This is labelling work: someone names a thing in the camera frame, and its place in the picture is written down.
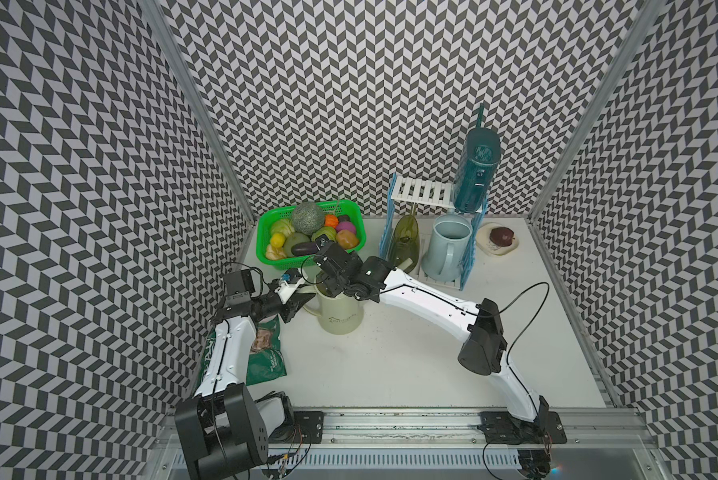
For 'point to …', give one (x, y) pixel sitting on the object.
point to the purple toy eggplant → (304, 248)
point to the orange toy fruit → (347, 239)
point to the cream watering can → (339, 315)
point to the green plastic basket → (352, 208)
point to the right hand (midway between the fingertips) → (338, 271)
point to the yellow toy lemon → (277, 240)
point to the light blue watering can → (444, 258)
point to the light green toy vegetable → (284, 226)
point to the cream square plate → (483, 239)
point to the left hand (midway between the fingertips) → (307, 290)
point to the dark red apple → (501, 236)
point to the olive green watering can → (404, 242)
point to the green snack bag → (266, 360)
